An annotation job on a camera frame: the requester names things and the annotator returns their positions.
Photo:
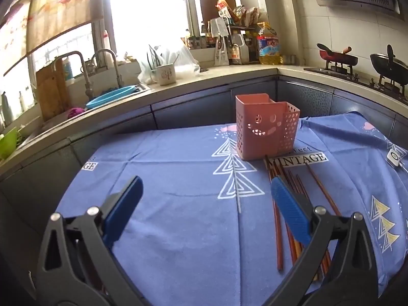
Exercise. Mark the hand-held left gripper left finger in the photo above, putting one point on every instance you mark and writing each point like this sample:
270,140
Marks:
122,210

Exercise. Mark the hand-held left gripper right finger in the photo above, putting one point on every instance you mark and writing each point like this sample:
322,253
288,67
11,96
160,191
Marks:
291,213

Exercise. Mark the set of brown chopsticks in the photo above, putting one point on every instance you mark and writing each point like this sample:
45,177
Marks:
278,245

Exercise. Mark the pink plastic utensil holder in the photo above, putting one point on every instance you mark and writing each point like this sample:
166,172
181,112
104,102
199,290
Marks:
255,124

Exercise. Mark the blue printed tablecloth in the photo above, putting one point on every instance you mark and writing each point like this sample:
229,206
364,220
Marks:
178,197

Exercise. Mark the magenta cloth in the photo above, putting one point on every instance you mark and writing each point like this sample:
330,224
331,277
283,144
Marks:
75,112

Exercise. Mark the blue plastic basin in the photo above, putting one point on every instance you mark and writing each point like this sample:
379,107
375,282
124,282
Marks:
108,97

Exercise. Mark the small white square device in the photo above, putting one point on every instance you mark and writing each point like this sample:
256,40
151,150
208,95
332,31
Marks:
394,157

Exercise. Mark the green plastic bowl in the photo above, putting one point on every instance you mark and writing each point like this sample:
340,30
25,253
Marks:
8,143

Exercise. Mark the wooden cutting board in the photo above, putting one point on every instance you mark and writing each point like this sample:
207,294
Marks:
51,95

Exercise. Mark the steel kitchen faucet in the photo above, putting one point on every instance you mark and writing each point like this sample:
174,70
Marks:
118,73
86,79

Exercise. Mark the white printed mug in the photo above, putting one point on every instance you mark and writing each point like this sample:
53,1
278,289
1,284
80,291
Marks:
165,75

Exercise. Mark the black gas stove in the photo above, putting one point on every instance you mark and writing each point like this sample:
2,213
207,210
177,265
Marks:
350,76

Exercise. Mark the teal dish soap bottle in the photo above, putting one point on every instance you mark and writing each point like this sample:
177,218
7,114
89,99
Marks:
67,68

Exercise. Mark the small steel cups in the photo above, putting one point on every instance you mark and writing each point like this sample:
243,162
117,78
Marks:
291,59

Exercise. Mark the green onion stalks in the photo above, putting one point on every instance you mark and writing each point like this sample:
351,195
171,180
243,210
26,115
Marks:
153,56

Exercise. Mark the clear plastic bag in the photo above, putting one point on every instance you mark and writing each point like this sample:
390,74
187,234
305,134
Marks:
185,60

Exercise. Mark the red frying pan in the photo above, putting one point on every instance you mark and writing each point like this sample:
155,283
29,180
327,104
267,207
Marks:
338,58

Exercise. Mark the yellow cooking oil bottle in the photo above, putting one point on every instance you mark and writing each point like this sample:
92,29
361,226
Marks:
269,47

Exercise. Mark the white bottle red cap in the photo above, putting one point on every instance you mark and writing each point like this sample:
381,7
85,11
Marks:
105,41

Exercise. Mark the black wok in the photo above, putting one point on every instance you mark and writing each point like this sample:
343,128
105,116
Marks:
389,67

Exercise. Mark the row of seasoning jars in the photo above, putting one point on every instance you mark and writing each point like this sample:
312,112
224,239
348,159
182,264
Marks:
197,42

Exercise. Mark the black kitchen rack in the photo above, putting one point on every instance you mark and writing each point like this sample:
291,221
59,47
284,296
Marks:
242,27

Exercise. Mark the pile of food packets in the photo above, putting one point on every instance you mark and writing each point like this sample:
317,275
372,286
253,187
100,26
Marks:
248,14

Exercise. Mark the printed roller blind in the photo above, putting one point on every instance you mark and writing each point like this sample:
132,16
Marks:
47,16

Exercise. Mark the red yellow snack bag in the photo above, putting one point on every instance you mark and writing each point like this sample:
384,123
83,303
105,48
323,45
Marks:
223,6

